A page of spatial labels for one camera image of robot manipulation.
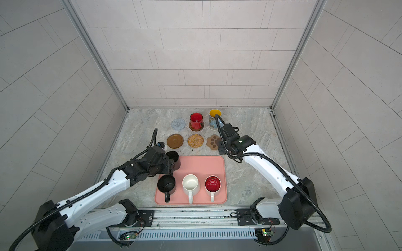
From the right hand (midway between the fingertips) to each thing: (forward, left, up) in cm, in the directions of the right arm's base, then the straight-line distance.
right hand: (221, 147), depth 81 cm
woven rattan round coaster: (+14, +14, -13) cm, 24 cm away
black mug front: (-13, +30, -9) cm, 34 cm away
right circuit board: (-36, -17, -14) cm, 42 cm away
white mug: (-14, +17, -12) cm, 25 cm away
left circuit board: (-34, +42, -9) cm, 55 cm away
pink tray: (-4, +11, -12) cm, 17 cm away
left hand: (-5, +24, -4) cm, 25 cm away
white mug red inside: (-15, +6, -12) cm, 20 cm away
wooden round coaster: (+22, +14, -12) cm, 29 cm away
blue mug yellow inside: (+23, +3, -6) cm, 24 cm away
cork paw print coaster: (+12, +4, -12) cm, 18 cm away
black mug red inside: (+27, +14, -8) cm, 32 cm away
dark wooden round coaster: (+14, +28, -11) cm, 33 cm away
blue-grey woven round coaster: (+27, +26, -10) cm, 39 cm away
